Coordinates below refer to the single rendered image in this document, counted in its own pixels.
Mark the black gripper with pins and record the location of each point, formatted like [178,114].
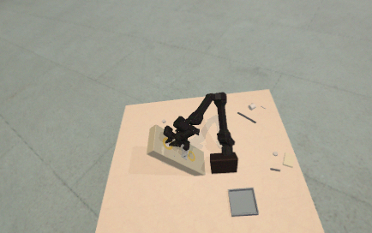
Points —
[179,137]

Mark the beige service panel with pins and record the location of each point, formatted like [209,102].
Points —
[156,148]

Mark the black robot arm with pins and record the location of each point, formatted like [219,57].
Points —
[196,117]

